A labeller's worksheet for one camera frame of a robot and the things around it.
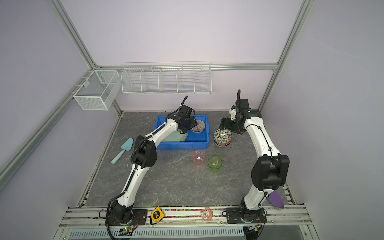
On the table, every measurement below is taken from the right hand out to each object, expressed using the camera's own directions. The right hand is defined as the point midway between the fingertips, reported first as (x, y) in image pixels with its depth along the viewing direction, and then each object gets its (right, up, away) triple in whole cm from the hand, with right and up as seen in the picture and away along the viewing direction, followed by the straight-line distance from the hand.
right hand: (227, 129), depth 86 cm
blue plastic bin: (-20, -9, +19) cm, 29 cm away
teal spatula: (-65, -12, +15) cm, 68 cm away
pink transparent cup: (-16, -18, +8) cm, 26 cm away
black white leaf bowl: (-1, -6, +13) cm, 14 cm away
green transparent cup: (-7, -21, +6) cm, 23 cm away
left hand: (-18, +2, +16) cm, 24 cm away
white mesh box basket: (-83, +25, +14) cm, 87 cm away
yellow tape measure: (-38, -42, -12) cm, 58 cm away
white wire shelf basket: (-26, +34, +14) cm, 45 cm away
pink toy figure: (-13, -41, -13) cm, 45 cm away
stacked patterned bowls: (-2, -9, +10) cm, 13 cm away
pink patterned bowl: (-16, 0, +23) cm, 28 cm away
